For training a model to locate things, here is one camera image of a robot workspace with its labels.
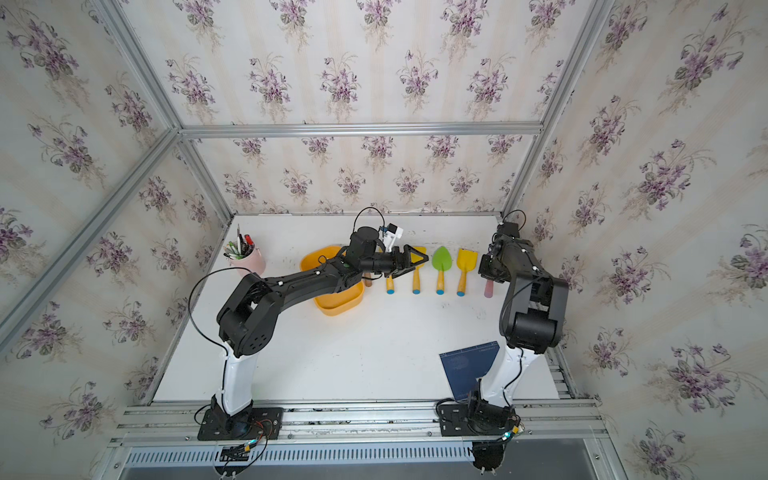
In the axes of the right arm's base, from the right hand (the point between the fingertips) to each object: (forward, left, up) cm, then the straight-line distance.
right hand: (494, 274), depth 96 cm
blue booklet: (-28, +13, -5) cm, 32 cm away
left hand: (-7, +25, +14) cm, 30 cm away
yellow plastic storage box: (-12, +50, +1) cm, 51 cm away
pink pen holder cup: (+4, +84, +4) cm, 84 cm away
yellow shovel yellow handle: (-3, +34, -3) cm, 35 cm away
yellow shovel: (+8, +7, -4) cm, 12 cm away
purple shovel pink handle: (-7, +3, +1) cm, 7 cm away
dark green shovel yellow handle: (+7, +16, -4) cm, 18 cm away
